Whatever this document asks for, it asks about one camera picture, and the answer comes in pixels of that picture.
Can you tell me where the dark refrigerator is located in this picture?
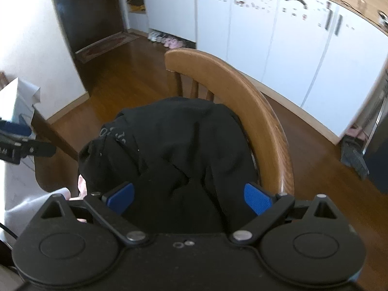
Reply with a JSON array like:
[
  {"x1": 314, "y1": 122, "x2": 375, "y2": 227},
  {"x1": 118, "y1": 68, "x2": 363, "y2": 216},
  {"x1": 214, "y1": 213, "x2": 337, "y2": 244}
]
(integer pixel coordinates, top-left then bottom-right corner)
[{"x1": 362, "y1": 67, "x2": 388, "y2": 195}]

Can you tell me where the dark brown door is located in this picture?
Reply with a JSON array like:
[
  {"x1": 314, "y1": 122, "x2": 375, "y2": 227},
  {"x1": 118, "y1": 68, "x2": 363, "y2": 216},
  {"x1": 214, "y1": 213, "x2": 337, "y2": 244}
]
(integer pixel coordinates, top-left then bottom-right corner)
[{"x1": 49, "y1": 0, "x2": 127, "y2": 52}]

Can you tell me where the dark bundle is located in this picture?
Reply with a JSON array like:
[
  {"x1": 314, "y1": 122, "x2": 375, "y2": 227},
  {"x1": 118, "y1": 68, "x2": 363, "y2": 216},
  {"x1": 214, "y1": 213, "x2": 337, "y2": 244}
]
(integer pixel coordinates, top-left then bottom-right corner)
[{"x1": 127, "y1": 0, "x2": 147, "y2": 13}]

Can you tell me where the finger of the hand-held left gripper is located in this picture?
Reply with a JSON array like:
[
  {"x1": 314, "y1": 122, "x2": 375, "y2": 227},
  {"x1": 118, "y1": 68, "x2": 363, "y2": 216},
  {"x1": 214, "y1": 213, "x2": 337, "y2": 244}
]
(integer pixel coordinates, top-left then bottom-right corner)
[
  {"x1": 21, "y1": 142, "x2": 57, "y2": 158},
  {"x1": 0, "y1": 120, "x2": 32, "y2": 142}
]

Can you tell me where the wooden chair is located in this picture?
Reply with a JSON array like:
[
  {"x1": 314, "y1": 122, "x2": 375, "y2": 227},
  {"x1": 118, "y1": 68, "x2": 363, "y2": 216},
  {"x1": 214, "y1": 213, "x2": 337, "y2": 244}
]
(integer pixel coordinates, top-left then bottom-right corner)
[{"x1": 164, "y1": 48, "x2": 295, "y2": 198}]

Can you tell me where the pile of black clothes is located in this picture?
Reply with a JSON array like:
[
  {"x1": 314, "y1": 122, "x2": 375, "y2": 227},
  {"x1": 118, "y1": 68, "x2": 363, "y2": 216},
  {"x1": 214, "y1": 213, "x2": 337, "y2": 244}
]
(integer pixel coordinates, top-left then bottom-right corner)
[{"x1": 78, "y1": 96, "x2": 259, "y2": 234}]

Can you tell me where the white shoe cabinet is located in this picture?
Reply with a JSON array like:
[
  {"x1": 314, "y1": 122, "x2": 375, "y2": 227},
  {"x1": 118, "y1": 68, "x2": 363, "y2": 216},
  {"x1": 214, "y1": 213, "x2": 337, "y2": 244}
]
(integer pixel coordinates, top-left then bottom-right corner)
[{"x1": 142, "y1": 0, "x2": 198, "y2": 42}]

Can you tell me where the patterned door mat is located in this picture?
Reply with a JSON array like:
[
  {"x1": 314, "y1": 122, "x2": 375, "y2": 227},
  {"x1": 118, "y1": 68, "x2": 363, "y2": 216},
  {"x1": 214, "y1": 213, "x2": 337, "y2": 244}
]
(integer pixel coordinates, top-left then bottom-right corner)
[{"x1": 75, "y1": 32, "x2": 140, "y2": 64}]

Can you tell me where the black cable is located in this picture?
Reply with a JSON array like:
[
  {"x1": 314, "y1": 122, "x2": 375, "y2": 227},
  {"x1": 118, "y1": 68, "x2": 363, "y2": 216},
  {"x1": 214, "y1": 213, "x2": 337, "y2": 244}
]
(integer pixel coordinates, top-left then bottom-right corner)
[{"x1": 0, "y1": 222, "x2": 19, "y2": 239}]

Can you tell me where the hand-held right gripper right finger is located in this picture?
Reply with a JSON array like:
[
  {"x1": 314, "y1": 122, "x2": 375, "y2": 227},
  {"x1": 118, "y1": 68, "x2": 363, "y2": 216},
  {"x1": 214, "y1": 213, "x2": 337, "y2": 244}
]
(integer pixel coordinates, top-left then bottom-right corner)
[{"x1": 229, "y1": 183, "x2": 338, "y2": 244}]

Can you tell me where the long white cabinet wooden top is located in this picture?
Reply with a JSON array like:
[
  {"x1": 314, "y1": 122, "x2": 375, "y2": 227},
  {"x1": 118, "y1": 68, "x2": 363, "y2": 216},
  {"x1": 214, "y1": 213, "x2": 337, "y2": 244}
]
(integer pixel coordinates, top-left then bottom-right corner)
[{"x1": 195, "y1": 0, "x2": 388, "y2": 145}]

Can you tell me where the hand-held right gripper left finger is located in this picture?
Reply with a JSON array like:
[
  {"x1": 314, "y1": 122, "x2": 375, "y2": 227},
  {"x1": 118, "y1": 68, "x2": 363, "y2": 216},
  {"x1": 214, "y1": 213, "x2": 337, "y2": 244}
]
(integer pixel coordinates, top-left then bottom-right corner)
[{"x1": 40, "y1": 183, "x2": 149, "y2": 244}]

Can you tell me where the grey mop head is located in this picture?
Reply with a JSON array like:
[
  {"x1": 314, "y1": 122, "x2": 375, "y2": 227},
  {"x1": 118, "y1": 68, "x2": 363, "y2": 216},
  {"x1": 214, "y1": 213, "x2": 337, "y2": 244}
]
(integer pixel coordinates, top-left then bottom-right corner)
[{"x1": 340, "y1": 136, "x2": 370, "y2": 180}]

